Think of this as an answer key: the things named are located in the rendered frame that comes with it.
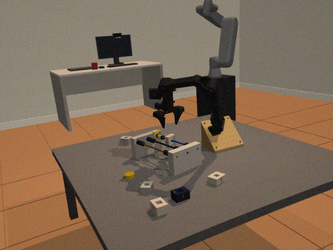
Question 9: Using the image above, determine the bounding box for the yellow round disc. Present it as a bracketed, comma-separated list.
[125, 171, 135, 180]

